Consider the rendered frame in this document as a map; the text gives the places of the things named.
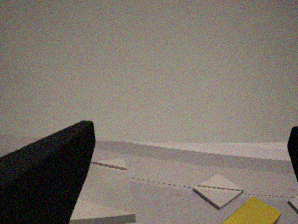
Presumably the yellow rectangular block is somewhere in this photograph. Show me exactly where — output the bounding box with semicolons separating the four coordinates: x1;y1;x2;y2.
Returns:
222;197;282;224

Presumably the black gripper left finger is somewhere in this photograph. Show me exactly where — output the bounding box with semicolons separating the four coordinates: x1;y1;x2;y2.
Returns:
0;121;96;224

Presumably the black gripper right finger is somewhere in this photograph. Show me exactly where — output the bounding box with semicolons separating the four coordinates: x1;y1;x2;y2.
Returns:
287;127;298;181

